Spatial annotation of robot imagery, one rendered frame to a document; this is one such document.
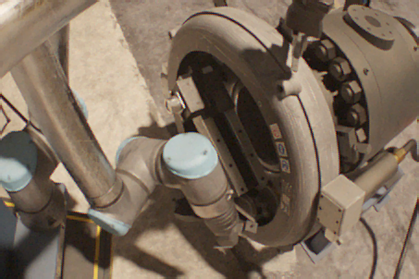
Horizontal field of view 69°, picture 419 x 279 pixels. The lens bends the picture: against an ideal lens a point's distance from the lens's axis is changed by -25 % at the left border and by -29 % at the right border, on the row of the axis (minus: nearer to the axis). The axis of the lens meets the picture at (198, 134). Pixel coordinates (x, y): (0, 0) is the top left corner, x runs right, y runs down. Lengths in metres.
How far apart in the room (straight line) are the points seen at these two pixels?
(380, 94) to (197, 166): 0.68
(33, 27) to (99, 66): 1.99
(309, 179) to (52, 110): 0.57
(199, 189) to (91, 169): 0.22
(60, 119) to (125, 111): 1.43
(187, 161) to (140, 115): 1.28
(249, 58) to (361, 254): 1.21
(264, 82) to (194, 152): 0.22
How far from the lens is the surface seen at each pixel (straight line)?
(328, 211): 0.88
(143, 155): 0.80
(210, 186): 0.76
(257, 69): 0.86
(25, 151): 0.91
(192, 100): 1.08
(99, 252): 1.28
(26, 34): 0.32
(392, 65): 1.29
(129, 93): 2.09
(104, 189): 0.70
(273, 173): 1.23
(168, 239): 1.63
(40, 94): 0.57
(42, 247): 1.08
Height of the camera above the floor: 1.50
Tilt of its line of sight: 52 degrees down
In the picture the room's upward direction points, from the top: 5 degrees clockwise
